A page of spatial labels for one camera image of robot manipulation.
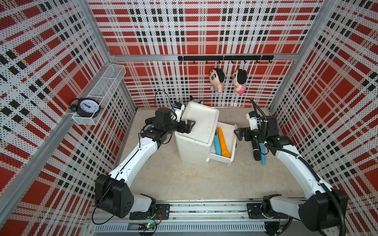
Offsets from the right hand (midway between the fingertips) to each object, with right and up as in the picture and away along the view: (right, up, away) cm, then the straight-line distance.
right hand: (243, 130), depth 81 cm
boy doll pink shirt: (+2, +34, +14) cm, 37 cm away
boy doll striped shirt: (-13, +33, +10) cm, 37 cm away
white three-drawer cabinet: (-27, -8, -9) cm, 29 cm away
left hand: (-30, +6, -1) cm, 31 cm away
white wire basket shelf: (-79, +21, +1) cm, 82 cm away
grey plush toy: (-30, +20, +18) cm, 40 cm away
